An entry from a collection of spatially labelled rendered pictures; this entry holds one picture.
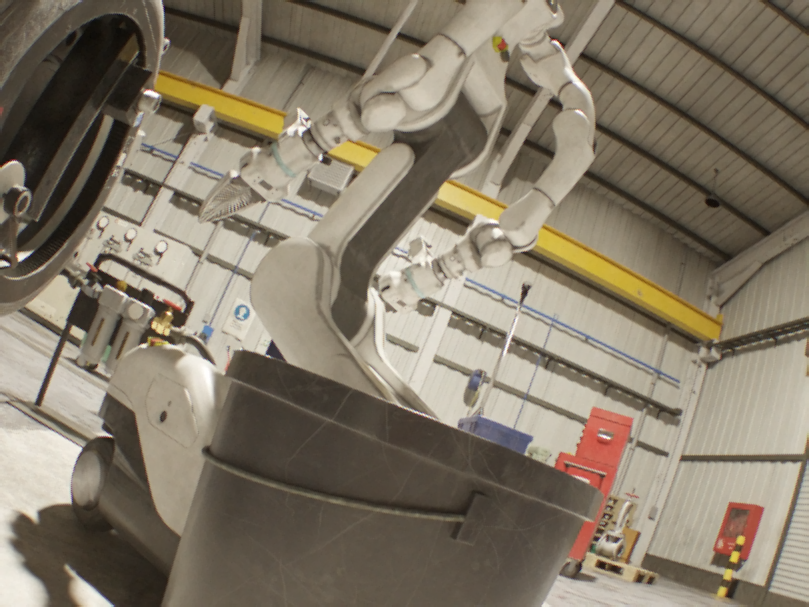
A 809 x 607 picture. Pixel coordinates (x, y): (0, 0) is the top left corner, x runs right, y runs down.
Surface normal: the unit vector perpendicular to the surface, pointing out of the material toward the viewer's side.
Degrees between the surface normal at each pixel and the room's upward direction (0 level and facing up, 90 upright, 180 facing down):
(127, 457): 90
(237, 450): 93
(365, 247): 110
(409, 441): 90
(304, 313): 85
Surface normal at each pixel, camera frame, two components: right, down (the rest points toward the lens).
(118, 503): -0.47, -0.40
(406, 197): 0.62, 0.48
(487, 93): 0.42, 0.68
